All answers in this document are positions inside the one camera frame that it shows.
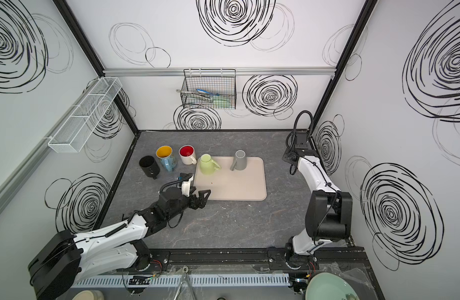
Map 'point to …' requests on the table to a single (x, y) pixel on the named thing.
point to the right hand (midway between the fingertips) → (293, 156)
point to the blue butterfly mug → (167, 159)
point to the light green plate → (327, 285)
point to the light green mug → (207, 165)
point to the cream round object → (89, 295)
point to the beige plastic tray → (226, 184)
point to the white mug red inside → (187, 154)
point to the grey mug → (239, 162)
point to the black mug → (150, 166)
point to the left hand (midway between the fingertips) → (203, 190)
